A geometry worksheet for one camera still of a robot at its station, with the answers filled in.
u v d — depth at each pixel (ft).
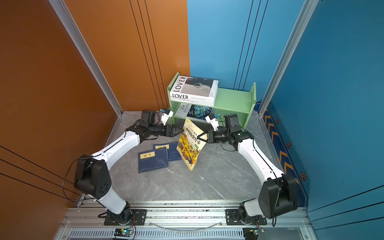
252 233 2.33
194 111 3.43
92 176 1.48
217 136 2.24
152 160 3.02
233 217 2.38
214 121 2.34
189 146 2.61
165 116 2.52
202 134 2.40
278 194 1.30
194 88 2.87
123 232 2.32
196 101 2.84
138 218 2.43
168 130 2.43
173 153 3.16
